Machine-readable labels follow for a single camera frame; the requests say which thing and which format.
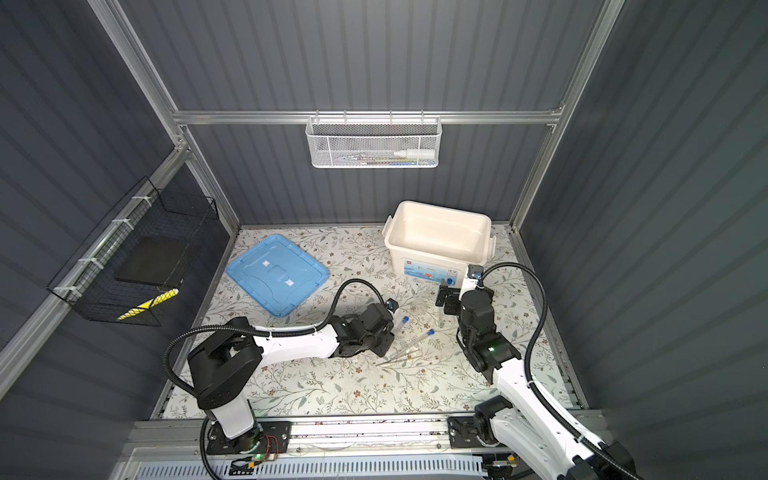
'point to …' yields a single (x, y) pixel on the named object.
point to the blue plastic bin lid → (277, 273)
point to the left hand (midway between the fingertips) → (391, 336)
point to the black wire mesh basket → (86, 286)
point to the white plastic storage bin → (435, 244)
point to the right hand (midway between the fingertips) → (464, 284)
